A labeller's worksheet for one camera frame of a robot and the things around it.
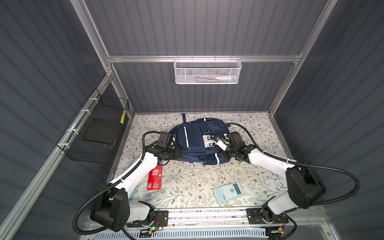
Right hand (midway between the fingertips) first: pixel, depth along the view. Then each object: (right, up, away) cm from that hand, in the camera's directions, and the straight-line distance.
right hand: (223, 147), depth 91 cm
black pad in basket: (-65, +11, -16) cm, 68 cm away
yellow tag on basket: (-58, +18, -8) cm, 61 cm away
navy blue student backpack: (-17, +5, +2) cm, 18 cm away
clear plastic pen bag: (-41, -24, -11) cm, 49 cm away
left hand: (-26, -2, -6) cm, 27 cm away
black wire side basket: (-69, +24, -12) cm, 74 cm away
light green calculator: (+1, -23, -10) cm, 25 cm away
